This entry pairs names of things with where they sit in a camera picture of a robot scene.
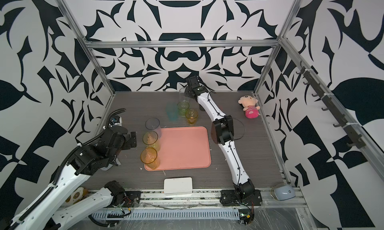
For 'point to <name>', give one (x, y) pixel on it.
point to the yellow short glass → (191, 115)
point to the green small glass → (182, 106)
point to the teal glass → (172, 111)
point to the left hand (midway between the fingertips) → (124, 131)
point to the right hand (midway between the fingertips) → (188, 89)
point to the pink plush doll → (249, 104)
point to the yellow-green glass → (150, 139)
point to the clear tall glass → (182, 96)
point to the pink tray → (184, 148)
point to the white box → (178, 186)
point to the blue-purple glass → (153, 123)
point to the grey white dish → (283, 192)
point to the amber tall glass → (149, 156)
